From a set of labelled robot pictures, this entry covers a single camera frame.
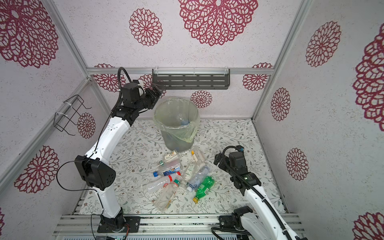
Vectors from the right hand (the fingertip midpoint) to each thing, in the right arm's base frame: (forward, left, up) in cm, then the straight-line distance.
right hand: (221, 156), depth 80 cm
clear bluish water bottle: (-3, +10, -14) cm, 18 cm away
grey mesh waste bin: (+17, +31, -11) cm, 37 cm away
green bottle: (-13, +9, -11) cm, 19 cm away
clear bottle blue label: (+26, +24, +1) cm, 35 cm away
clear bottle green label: (-4, +17, -10) cm, 20 cm away
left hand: (+23, +32, +25) cm, 47 cm away
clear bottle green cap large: (-19, +32, -15) cm, 40 cm away
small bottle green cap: (+5, +29, -9) cm, 31 cm away
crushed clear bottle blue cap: (-4, +30, -10) cm, 32 cm away
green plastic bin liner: (+24, +33, +9) cm, 42 cm away
